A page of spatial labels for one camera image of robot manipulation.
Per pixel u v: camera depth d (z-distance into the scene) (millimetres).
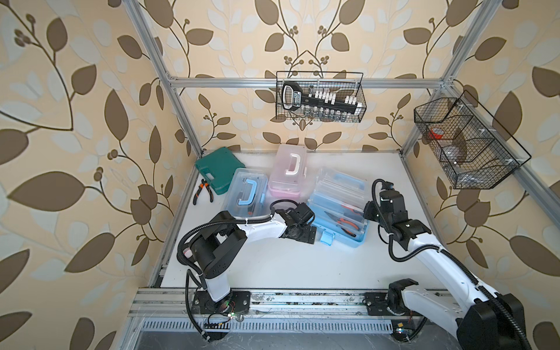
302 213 707
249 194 894
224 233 516
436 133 807
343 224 914
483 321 381
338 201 865
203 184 1069
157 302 767
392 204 607
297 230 727
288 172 968
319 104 852
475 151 728
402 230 572
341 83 909
